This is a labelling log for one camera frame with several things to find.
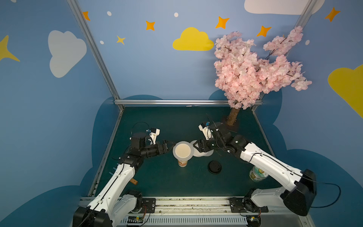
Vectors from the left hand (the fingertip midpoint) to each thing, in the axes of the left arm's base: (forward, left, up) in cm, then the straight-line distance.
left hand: (171, 144), depth 77 cm
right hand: (+2, -16, 0) cm, 16 cm away
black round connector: (-32, -45, -22) cm, 59 cm away
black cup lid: (-5, -27, -19) cm, 33 cm away
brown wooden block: (-15, +22, -17) cm, 32 cm away
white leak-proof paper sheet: (-2, -6, -3) cm, 7 cm away
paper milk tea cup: (-5, -6, -14) cm, 16 cm away
